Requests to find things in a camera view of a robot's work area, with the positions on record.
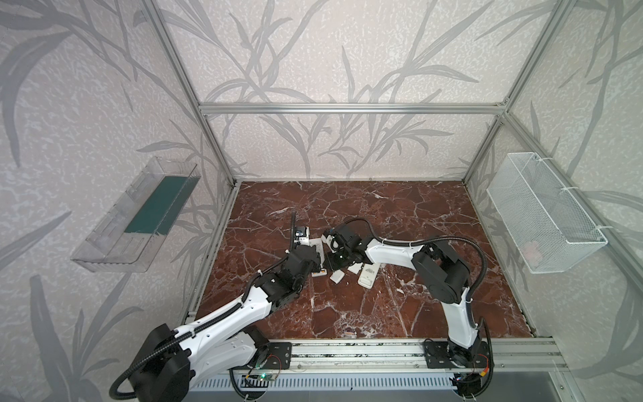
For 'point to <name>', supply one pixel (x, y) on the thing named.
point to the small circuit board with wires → (265, 376)
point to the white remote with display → (318, 244)
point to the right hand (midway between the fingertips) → (323, 259)
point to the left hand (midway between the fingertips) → (318, 241)
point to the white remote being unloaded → (368, 275)
